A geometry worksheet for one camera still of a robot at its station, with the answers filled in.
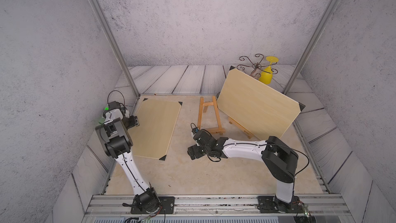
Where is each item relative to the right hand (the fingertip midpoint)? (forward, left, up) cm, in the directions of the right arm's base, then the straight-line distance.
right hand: (193, 150), depth 86 cm
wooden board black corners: (+25, +27, -6) cm, 38 cm away
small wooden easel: (+16, -28, -2) cm, 32 cm away
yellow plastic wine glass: (+44, -46, +16) cm, 65 cm away
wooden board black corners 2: (+18, -34, +17) cm, 42 cm away
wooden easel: (+20, -6, +15) cm, 26 cm away
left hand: (+20, +40, -3) cm, 45 cm away
